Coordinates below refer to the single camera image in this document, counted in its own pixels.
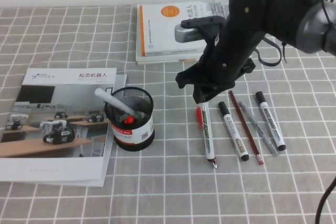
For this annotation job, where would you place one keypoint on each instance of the black white whiteboard marker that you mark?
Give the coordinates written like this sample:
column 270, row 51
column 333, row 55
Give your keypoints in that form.
column 208, row 132

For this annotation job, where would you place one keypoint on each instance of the red ballpoint pen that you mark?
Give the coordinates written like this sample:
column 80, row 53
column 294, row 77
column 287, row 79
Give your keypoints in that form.
column 198, row 113

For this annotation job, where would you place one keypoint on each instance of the black mesh pen holder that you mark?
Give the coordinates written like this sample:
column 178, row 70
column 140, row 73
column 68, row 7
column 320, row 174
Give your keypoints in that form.
column 139, row 135

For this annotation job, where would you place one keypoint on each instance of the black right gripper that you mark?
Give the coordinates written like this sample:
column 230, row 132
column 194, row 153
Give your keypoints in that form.
column 230, row 42

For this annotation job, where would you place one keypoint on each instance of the black capped whiteboard marker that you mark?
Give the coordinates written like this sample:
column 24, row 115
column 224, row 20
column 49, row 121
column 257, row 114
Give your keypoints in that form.
column 273, row 127

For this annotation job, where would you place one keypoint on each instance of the grey pen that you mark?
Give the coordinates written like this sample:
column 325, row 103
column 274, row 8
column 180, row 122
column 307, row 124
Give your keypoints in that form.
column 270, row 146

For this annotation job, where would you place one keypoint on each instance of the red capped marker in holder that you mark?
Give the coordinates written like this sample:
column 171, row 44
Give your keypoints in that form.
column 129, row 119

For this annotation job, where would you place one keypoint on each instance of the dark red pencil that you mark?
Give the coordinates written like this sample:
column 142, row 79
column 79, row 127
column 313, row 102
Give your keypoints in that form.
column 246, row 129

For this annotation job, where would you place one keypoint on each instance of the AgileX robot brochure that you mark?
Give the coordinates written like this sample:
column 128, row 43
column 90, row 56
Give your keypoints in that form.
column 41, row 141

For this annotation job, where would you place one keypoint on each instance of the white orange ROS book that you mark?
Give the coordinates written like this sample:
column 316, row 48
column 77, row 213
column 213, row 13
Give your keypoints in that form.
column 168, row 31

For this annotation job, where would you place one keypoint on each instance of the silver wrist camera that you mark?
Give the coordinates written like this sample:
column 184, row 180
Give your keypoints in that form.
column 194, row 29

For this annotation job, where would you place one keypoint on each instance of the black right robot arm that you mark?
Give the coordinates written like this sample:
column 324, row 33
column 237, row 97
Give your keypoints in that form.
column 308, row 25

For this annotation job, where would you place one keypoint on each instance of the white marker with black caps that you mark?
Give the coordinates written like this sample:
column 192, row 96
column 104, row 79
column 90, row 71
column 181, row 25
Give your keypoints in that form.
column 239, row 145

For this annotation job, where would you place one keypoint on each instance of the white marker in holder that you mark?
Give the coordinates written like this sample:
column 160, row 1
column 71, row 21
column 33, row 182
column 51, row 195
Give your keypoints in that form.
column 115, row 102

